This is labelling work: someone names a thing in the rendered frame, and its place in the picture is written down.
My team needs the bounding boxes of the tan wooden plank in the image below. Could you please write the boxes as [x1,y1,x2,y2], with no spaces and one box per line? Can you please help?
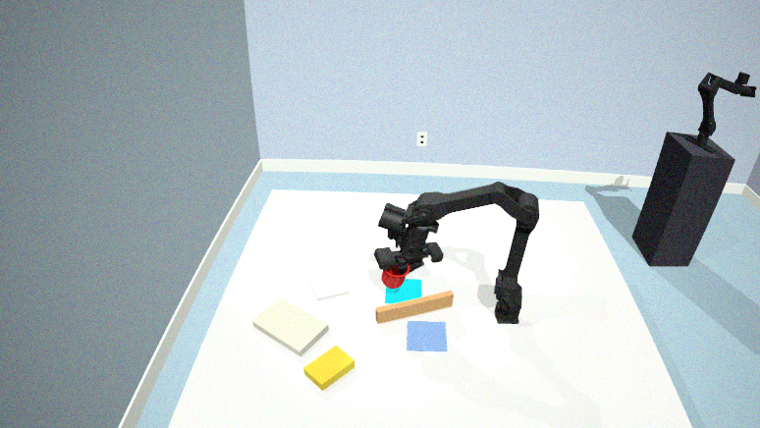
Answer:
[375,290,454,324]

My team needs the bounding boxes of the cream flat box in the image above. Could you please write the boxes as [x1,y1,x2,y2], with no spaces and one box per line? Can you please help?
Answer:
[252,297,329,356]

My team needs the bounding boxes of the yellow block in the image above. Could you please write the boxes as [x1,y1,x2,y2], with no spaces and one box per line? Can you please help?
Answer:
[303,346,354,391]

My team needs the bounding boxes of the red cup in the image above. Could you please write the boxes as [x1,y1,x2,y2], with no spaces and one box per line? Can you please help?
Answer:
[381,263,410,289]

